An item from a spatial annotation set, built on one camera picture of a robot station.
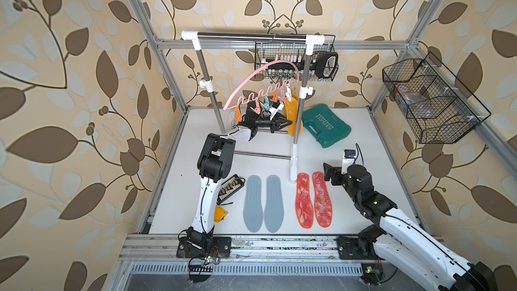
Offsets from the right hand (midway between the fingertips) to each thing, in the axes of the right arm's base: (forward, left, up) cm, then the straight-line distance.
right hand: (335, 164), depth 83 cm
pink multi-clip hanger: (+20, +22, +22) cm, 37 cm away
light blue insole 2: (-14, +26, -13) cm, 32 cm away
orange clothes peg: (+20, +40, +11) cm, 46 cm away
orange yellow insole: (+21, +17, +12) cm, 29 cm away
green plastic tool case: (+29, -4, -8) cm, 31 cm away
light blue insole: (-13, +35, -13) cm, 39 cm away
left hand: (+20, +16, +5) cm, 26 cm away
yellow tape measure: (-14, +49, -12) cm, 52 cm away
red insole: (-10, +13, -12) cm, 21 cm away
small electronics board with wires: (-36, -8, -16) cm, 40 cm away
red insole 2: (-12, +5, -13) cm, 18 cm away
